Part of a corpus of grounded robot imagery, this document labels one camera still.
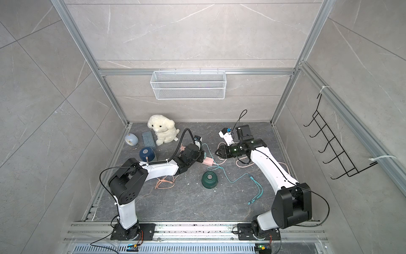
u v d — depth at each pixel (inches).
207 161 37.4
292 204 16.3
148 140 41.8
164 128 37.7
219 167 35.7
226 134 28.8
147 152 35.5
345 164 24.5
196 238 28.7
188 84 39.7
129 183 19.3
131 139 39.6
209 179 31.3
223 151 27.5
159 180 31.9
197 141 32.0
